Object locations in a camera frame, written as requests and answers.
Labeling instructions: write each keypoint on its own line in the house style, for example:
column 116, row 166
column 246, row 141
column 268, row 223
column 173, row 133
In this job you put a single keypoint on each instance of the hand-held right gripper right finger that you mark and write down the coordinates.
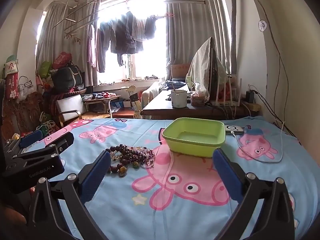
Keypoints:
column 226, row 177

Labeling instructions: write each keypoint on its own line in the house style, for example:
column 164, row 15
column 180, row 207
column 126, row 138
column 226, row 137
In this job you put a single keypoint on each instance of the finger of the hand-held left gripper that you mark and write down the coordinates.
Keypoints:
column 30, row 138
column 60, row 142

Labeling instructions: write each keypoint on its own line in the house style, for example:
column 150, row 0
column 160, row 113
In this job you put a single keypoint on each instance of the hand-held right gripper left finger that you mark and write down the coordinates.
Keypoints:
column 96, row 177

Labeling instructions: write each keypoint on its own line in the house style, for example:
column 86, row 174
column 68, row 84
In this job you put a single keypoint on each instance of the green plastic basin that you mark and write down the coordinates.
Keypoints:
column 192, row 140

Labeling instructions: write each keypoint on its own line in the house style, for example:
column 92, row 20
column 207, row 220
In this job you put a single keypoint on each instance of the carved wooden headboard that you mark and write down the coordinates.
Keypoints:
column 22, row 112

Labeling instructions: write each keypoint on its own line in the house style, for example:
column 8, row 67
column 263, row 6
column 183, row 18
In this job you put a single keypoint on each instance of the white chair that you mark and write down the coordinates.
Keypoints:
column 70, row 105

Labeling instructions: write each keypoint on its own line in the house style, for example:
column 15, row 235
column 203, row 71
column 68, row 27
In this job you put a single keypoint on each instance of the white power bank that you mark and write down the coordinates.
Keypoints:
column 233, row 129

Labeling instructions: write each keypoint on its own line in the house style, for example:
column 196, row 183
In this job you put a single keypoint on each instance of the red printed pack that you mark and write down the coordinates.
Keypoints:
column 11, row 86

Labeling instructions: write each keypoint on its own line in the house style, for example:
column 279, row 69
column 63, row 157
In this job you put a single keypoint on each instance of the small wooden folding table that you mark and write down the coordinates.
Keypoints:
column 100, row 101

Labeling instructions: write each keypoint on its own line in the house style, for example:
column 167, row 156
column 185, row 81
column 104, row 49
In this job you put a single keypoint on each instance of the cartoon pig printed bed sheet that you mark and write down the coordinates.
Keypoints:
column 150, row 205

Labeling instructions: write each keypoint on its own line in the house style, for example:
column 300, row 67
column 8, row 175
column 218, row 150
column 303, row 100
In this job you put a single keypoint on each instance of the heap of small clothes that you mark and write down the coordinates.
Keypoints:
column 100, row 95

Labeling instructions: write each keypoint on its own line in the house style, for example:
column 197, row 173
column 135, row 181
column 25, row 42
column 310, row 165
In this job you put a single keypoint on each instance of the black duffel bag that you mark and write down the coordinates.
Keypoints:
column 66, row 78

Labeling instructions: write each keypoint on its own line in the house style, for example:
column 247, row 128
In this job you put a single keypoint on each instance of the green bag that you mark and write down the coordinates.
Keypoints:
column 45, row 68

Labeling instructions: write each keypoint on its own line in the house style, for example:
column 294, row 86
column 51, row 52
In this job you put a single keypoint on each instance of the blue striped shoe box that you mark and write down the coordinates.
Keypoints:
column 121, row 104

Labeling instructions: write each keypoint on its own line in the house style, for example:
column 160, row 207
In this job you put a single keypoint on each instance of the white printed bag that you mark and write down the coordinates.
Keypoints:
column 11, row 65

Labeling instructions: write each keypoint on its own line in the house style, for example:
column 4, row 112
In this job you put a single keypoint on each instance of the white router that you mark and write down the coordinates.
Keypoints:
column 230, row 97

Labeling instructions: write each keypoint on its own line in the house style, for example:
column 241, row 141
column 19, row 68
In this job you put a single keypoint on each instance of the red bag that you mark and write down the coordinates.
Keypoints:
column 61, row 60

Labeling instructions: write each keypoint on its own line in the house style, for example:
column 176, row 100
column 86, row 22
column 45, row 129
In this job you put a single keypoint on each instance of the black power adapter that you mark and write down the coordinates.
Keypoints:
column 250, row 96

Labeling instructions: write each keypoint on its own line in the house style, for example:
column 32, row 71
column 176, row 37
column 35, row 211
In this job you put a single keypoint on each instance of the clear plastic food bag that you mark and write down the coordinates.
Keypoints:
column 198, row 96

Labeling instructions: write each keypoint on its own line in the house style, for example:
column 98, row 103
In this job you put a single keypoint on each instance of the white enamel mug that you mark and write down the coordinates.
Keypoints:
column 178, row 100

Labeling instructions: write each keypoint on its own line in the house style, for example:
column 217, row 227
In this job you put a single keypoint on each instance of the pale draped towel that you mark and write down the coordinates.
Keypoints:
column 150, row 97

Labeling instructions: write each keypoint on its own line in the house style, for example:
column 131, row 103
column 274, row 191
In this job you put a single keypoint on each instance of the dark wooden desk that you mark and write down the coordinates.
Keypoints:
column 160, row 105

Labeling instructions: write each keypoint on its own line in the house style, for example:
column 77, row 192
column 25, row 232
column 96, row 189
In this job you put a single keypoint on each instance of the grey curtain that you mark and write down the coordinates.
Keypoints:
column 190, row 25
column 57, row 42

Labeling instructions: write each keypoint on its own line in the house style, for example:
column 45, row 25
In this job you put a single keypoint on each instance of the blue folded clothes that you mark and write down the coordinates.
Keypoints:
column 176, row 83

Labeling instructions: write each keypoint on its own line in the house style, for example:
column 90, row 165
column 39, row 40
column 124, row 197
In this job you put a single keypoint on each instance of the beige pillow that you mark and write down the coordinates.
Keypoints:
column 200, row 65

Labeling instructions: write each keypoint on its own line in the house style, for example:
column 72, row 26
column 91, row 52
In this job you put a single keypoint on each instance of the cardboard box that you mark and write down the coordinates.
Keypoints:
column 178, row 71

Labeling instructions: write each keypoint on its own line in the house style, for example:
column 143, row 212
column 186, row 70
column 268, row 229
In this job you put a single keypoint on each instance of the metal ceiling drying rack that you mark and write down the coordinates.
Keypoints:
column 75, row 17

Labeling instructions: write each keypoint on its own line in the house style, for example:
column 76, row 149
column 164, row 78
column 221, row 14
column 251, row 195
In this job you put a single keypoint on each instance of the row of hanging clothes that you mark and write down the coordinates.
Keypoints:
column 127, row 35

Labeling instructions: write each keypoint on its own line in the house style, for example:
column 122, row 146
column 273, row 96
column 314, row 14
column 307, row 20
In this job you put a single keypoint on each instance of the round white wall sticker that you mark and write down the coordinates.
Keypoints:
column 262, row 26

